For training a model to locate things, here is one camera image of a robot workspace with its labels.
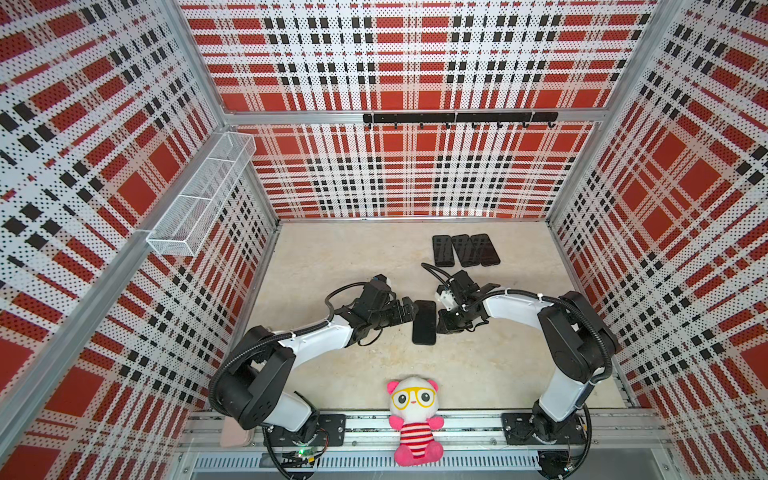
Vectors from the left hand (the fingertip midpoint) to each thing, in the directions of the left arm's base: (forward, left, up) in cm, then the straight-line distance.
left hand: (407, 316), depth 87 cm
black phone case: (+31, -15, -7) cm, 35 cm away
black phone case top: (+1, -5, -7) cm, 9 cm away
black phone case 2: (+31, -23, -7) cm, 39 cm away
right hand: (-2, -10, -6) cm, 12 cm away
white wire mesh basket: (+24, +70, +13) cm, 76 cm away
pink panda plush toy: (-23, -1, 0) cm, 23 cm away
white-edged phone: (+32, -31, -9) cm, 46 cm away
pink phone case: (-29, +43, -5) cm, 52 cm away
